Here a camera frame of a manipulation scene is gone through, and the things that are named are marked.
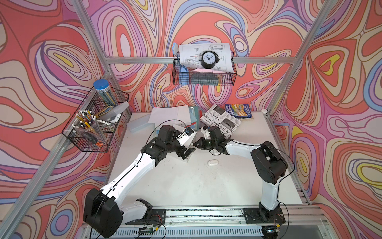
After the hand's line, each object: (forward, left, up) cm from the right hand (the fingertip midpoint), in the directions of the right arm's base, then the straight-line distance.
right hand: (194, 147), depth 93 cm
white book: (+27, +12, +3) cm, 29 cm away
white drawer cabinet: (-11, +4, +24) cm, 27 cm away
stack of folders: (+32, -3, -2) cm, 32 cm away
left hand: (-5, +3, +15) cm, 16 cm away
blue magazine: (+33, -38, -1) cm, 50 cm away
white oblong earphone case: (-8, -11, -5) cm, 15 cm away
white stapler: (+2, +40, +29) cm, 49 cm away
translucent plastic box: (+26, +42, -3) cm, 50 cm away
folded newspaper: (+25, -17, +2) cm, 30 cm away
